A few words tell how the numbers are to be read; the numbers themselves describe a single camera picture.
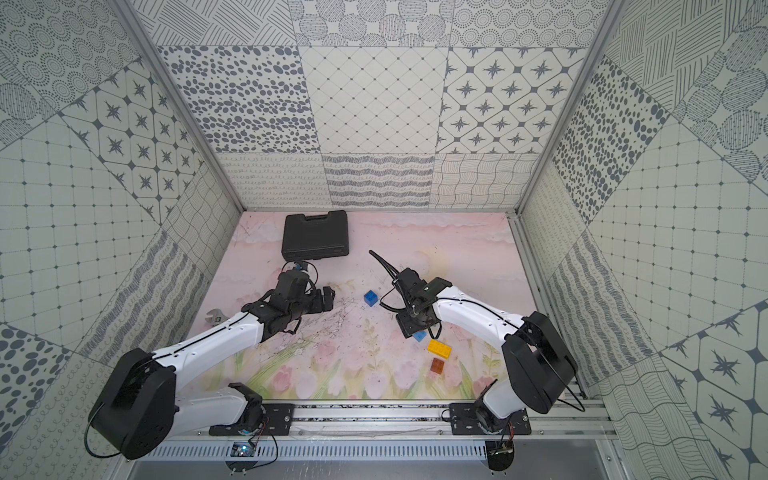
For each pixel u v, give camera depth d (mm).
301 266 790
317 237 1076
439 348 845
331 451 701
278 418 734
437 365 818
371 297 930
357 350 862
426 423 748
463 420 731
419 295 623
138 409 405
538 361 429
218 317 907
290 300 665
